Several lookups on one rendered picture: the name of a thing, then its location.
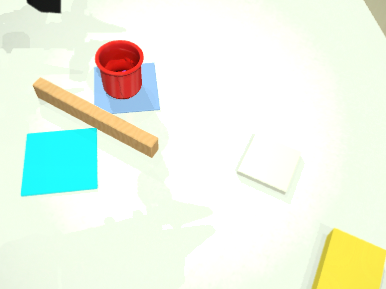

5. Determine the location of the tan wooden bar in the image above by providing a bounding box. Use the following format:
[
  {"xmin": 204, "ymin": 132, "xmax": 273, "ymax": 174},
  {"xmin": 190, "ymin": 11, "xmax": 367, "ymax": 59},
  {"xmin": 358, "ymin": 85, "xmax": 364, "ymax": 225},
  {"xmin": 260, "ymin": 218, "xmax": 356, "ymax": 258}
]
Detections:
[{"xmin": 32, "ymin": 77, "xmax": 159, "ymax": 158}]

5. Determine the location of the dark red cup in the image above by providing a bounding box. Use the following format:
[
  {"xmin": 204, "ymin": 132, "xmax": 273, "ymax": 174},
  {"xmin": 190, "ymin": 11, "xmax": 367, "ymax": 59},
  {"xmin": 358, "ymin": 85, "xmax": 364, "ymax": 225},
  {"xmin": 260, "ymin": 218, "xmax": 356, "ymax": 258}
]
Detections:
[{"xmin": 95, "ymin": 40, "xmax": 144, "ymax": 99}]

